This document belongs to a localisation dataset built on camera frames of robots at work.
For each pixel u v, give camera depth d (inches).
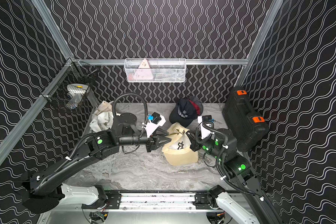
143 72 35.9
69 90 31.7
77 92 32.2
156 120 18.5
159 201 30.0
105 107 43.6
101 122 40.2
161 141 20.6
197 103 45.9
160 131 22.0
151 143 20.7
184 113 41.9
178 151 29.3
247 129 31.4
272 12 28.1
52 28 30.1
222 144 16.8
